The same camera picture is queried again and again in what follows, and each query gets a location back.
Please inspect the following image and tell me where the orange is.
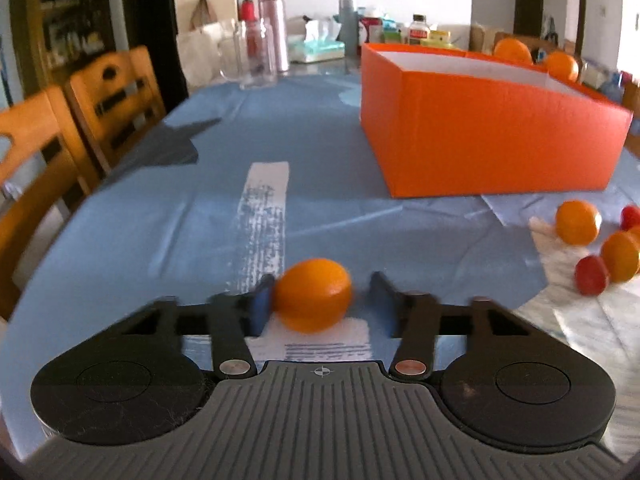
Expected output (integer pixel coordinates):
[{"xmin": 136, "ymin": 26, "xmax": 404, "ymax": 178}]
[
  {"xmin": 272, "ymin": 258, "xmax": 354, "ymax": 334},
  {"xmin": 555, "ymin": 200, "xmax": 603, "ymax": 247},
  {"xmin": 544, "ymin": 51, "xmax": 580, "ymax": 83},
  {"xmin": 600, "ymin": 230, "xmax": 640, "ymax": 284},
  {"xmin": 492, "ymin": 37, "xmax": 534, "ymax": 66}
]

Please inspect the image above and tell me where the brown cardboard box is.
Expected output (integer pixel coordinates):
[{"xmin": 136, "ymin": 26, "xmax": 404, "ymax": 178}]
[{"xmin": 470, "ymin": 22, "xmax": 502, "ymax": 54}]

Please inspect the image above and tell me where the white tote bag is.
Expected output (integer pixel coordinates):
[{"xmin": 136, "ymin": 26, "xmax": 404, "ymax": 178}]
[{"xmin": 176, "ymin": 21, "xmax": 242, "ymax": 96}]

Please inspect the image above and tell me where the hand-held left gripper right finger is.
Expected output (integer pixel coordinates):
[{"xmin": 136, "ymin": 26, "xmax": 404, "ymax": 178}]
[{"xmin": 369, "ymin": 271, "xmax": 536, "ymax": 381}]

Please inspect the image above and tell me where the white plastic bag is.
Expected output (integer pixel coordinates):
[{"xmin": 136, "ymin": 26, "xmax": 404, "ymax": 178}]
[{"xmin": 481, "ymin": 190, "xmax": 640, "ymax": 461}]

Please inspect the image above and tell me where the grey bottle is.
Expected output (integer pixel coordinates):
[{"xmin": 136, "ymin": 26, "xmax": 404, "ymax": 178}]
[{"xmin": 337, "ymin": 0, "xmax": 361, "ymax": 59}]

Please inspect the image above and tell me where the beige hanging bag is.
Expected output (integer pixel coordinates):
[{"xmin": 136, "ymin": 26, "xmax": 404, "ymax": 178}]
[{"xmin": 173, "ymin": 0, "xmax": 240, "ymax": 36}]

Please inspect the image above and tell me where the blue printed tablecloth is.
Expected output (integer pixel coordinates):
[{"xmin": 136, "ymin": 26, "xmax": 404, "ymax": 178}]
[{"xmin": 0, "ymin": 67, "xmax": 640, "ymax": 461}]

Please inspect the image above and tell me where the tissue pack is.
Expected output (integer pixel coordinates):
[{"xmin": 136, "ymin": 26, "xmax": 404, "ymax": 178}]
[{"xmin": 289, "ymin": 19, "xmax": 347, "ymax": 64}]

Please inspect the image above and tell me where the clear glass mug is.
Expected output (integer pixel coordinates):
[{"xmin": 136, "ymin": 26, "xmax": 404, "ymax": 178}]
[{"xmin": 220, "ymin": 17, "xmax": 278, "ymax": 91}]

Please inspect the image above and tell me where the pink thermos bottle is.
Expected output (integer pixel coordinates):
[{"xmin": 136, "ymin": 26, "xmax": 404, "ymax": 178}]
[{"xmin": 256, "ymin": 0, "xmax": 291, "ymax": 74}]

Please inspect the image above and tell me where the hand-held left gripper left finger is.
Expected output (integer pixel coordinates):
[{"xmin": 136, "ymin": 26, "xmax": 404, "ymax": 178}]
[{"xmin": 120, "ymin": 274, "xmax": 276, "ymax": 380}]

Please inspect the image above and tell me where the wooden chair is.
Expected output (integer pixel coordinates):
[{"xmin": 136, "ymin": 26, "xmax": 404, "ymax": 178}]
[
  {"xmin": 65, "ymin": 45, "xmax": 168, "ymax": 177},
  {"xmin": 0, "ymin": 85, "xmax": 101, "ymax": 322}
]

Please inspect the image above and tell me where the orange cardboard box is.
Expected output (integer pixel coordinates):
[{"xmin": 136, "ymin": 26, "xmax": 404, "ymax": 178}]
[{"xmin": 360, "ymin": 42, "xmax": 634, "ymax": 199}]

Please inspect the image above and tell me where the red label jar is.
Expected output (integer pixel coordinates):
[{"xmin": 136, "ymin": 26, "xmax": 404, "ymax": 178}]
[{"xmin": 361, "ymin": 16, "xmax": 385, "ymax": 45}]

